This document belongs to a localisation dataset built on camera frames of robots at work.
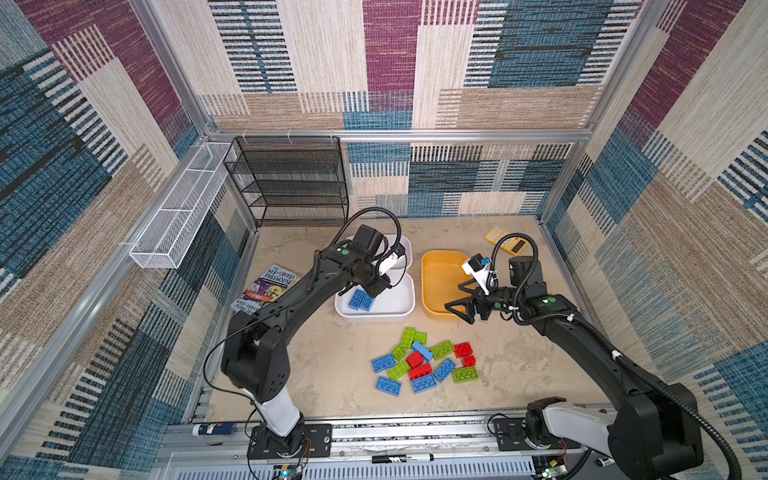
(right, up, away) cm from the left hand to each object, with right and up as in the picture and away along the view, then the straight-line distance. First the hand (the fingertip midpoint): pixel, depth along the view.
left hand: (382, 275), depth 85 cm
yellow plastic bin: (+20, -1, +20) cm, 28 cm away
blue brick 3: (+2, -29, -4) cm, 30 cm away
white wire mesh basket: (-52, +10, -14) cm, 54 cm away
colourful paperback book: (-38, -4, +17) cm, 42 cm away
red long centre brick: (+10, -26, -3) cm, 28 cm away
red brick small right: (+24, -24, 0) cm, 34 cm away
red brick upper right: (+23, -21, +1) cm, 32 cm away
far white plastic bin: (+6, +4, -8) cm, 10 cm away
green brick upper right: (+17, -21, +2) cm, 27 cm away
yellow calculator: (+48, +9, +27) cm, 56 cm away
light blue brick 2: (+10, -20, 0) cm, 23 cm away
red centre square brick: (+9, -23, -1) cm, 25 cm away
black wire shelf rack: (-34, +32, +26) cm, 53 cm away
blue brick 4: (+11, -29, -4) cm, 31 cm away
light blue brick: (-5, -9, +11) cm, 15 cm away
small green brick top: (+11, -19, +4) cm, 22 cm away
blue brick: (-8, -8, +11) cm, 16 cm away
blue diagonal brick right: (+17, -26, -1) cm, 31 cm away
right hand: (+19, -6, -6) cm, 21 cm away
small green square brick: (+5, -22, +2) cm, 23 cm away
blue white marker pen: (-41, -37, -11) cm, 56 cm away
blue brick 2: (0, -25, +1) cm, 25 cm away
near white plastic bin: (+4, -9, +9) cm, 13 cm away
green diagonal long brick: (+5, -26, -1) cm, 26 cm away
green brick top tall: (+8, -18, +3) cm, 20 cm away
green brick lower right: (+23, -27, -2) cm, 35 cm away
